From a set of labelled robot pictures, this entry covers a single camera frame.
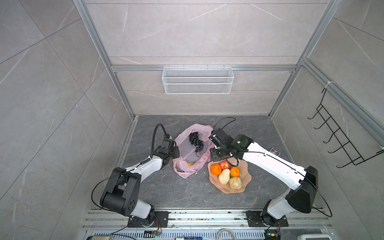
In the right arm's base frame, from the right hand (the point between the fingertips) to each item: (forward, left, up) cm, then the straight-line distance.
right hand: (214, 153), depth 78 cm
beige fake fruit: (-8, -6, -12) cm, 15 cm away
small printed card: (+10, -43, -17) cm, 47 cm away
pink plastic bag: (+11, +17, -17) cm, 27 cm away
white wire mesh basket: (+50, +7, +12) cm, 52 cm away
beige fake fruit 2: (-13, -10, -9) cm, 19 cm away
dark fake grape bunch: (+19, +11, -13) cm, 26 cm away
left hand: (+11, +23, -10) cm, 27 cm away
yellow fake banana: (+1, +14, -14) cm, 19 cm away
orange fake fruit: (-4, -1, -10) cm, 11 cm away
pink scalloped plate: (-13, -7, -15) cm, 21 cm away
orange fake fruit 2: (-7, -11, -8) cm, 15 cm away
